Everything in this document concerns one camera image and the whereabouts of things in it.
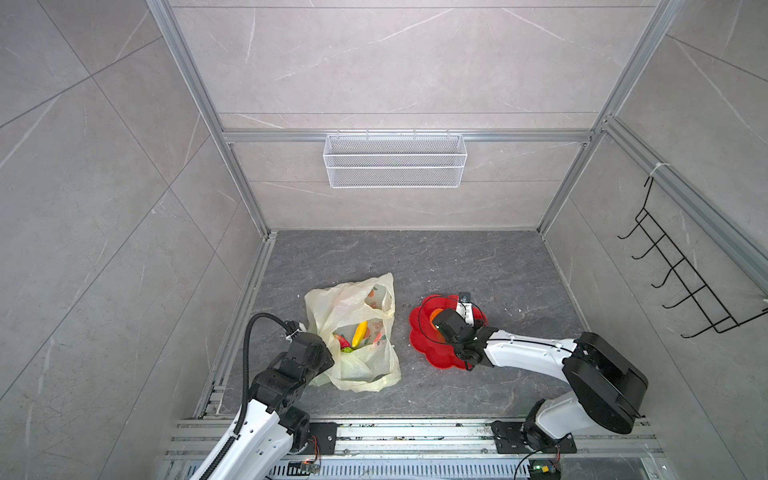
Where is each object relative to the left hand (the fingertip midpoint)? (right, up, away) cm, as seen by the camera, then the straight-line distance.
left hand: (326, 344), depth 81 cm
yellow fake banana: (+8, +1, +9) cm, 12 cm away
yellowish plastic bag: (+9, +7, -1) cm, 11 cm away
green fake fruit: (+6, -2, +1) cm, 6 cm away
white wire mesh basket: (+19, +57, +20) cm, 63 cm away
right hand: (+39, +5, +10) cm, 41 cm away
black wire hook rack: (+84, +12, -23) cm, 88 cm away
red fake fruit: (+4, -2, +7) cm, 8 cm away
